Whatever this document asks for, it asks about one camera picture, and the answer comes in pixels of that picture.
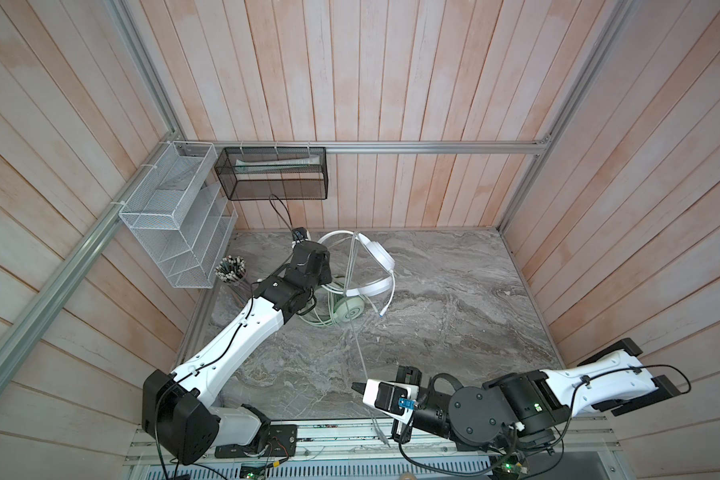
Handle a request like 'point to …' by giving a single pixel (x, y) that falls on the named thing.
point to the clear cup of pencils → (232, 271)
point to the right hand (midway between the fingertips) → (359, 389)
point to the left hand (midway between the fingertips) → (320, 267)
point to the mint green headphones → (349, 309)
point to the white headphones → (377, 287)
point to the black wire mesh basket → (273, 173)
